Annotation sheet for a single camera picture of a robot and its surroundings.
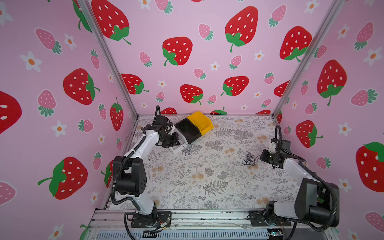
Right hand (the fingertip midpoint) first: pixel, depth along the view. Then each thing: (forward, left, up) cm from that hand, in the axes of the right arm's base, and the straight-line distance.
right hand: (262, 154), depth 91 cm
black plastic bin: (+18, +49, -4) cm, 52 cm away
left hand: (-2, +51, +8) cm, 51 cm away
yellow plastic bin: (+23, +38, -1) cm, 44 cm away
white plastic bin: (+3, +51, 0) cm, 51 cm away
